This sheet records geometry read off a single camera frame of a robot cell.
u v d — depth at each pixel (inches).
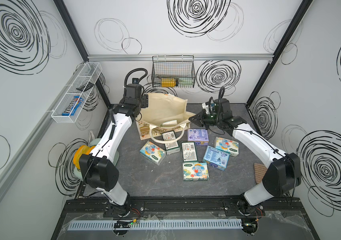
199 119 27.3
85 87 29.8
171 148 35.2
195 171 31.7
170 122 36.2
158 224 37.9
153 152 34.3
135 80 26.7
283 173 16.9
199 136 37.0
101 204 30.3
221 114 24.8
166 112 39.1
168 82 34.9
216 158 33.5
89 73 36.1
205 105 30.3
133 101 23.6
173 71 39.0
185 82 34.2
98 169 17.0
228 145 35.8
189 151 34.4
